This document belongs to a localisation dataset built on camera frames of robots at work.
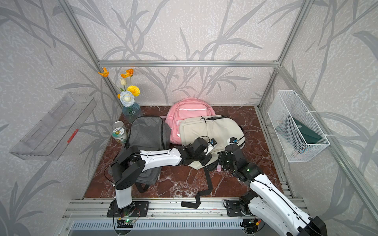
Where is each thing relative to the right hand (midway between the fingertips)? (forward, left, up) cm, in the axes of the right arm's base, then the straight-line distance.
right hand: (218, 153), depth 80 cm
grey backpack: (+18, +44, -5) cm, 48 cm away
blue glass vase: (+32, +58, -1) cm, 66 cm away
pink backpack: (+40, +22, -7) cm, 47 cm away
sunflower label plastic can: (+16, +62, -4) cm, 64 cm away
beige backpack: (+19, -4, -5) cm, 21 cm away
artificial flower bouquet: (+25, +50, +21) cm, 60 cm away
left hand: (+2, +3, -6) cm, 7 cm away
